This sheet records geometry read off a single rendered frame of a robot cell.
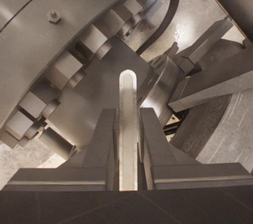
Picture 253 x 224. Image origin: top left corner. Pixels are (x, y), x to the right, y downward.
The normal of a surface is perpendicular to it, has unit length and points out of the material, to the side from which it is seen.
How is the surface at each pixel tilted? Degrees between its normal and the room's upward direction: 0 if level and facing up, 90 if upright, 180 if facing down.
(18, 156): 0
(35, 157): 0
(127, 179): 4
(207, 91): 41
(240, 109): 50
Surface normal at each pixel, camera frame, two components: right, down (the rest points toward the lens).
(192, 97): -0.49, 0.69
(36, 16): 0.25, 0.01
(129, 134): 0.00, 0.28
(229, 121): -0.10, -0.46
